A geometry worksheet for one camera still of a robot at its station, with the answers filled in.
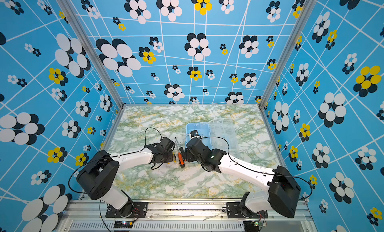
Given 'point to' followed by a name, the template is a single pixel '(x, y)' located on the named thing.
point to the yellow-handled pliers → (175, 161)
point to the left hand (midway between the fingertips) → (171, 156)
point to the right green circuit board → (253, 225)
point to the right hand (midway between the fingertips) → (189, 150)
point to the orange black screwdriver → (180, 158)
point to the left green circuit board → (123, 224)
